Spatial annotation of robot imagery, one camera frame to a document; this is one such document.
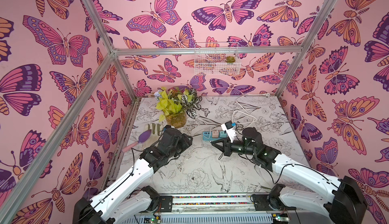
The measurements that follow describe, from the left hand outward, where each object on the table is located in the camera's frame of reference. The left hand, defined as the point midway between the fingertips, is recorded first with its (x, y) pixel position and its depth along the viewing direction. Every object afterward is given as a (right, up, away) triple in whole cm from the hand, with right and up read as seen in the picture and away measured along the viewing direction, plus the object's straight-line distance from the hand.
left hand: (192, 139), depth 77 cm
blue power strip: (+9, -1, +17) cm, 19 cm away
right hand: (+10, -1, -5) cm, 11 cm away
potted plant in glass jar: (-10, +19, +15) cm, 26 cm away
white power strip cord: (+59, +27, +44) cm, 78 cm away
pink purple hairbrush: (-33, -3, +20) cm, 39 cm away
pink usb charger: (+13, 0, +15) cm, 20 cm away
